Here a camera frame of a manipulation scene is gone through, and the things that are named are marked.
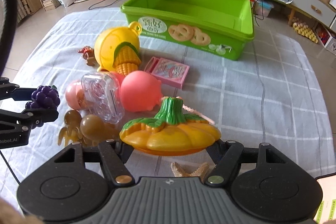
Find pink rope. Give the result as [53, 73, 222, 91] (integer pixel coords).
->
[175, 95, 216, 126]

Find yellow egg tray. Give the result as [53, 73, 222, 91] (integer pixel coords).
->
[292, 21, 318, 44]

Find clear plastic jar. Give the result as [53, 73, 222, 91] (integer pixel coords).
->
[81, 72, 125, 124]

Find green plastic bin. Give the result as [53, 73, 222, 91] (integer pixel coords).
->
[121, 0, 255, 60]

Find grey checked blanket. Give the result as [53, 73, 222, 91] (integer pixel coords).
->
[0, 7, 336, 209]

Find pink ball toy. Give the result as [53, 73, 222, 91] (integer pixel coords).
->
[120, 71, 163, 112]

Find pink picture box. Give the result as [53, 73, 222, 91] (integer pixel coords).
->
[144, 56, 190, 89]

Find orange pumpkin lid toy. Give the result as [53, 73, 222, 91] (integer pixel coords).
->
[120, 97, 222, 156]

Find yellow corn toy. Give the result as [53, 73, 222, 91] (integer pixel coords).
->
[113, 42, 141, 76]

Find pale pink peach toy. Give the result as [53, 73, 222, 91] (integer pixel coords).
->
[65, 80, 87, 110]

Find brown octopus toy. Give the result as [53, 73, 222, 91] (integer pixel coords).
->
[58, 110, 120, 147]

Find purple grape toy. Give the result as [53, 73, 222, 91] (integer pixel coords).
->
[25, 85, 60, 110]

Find small brown figure toy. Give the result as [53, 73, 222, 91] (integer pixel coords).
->
[77, 46, 97, 67]

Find beige starfish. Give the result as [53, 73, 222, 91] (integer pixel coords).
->
[170, 162, 210, 179]

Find yellow round toy pot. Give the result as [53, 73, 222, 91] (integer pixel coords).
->
[94, 22, 142, 72]

